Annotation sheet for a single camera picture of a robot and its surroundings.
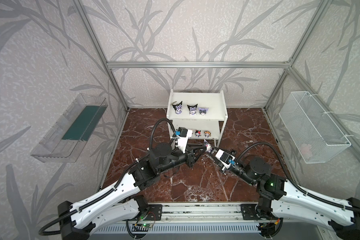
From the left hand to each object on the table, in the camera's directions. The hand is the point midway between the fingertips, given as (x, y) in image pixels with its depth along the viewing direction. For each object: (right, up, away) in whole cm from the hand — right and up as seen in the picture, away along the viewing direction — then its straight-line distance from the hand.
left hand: (207, 146), depth 59 cm
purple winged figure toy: (-1, +14, +10) cm, 18 cm away
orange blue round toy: (+3, +3, +23) cm, 23 cm away
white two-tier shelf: (+5, +10, +12) cm, 16 cm away
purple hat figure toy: (+1, 0, +1) cm, 2 cm away
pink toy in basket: (+51, -4, +14) cm, 53 cm away
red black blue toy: (-3, +3, +23) cm, 23 cm away
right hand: (+3, +1, +3) cm, 4 cm away
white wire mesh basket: (+47, +3, +3) cm, 47 cm away
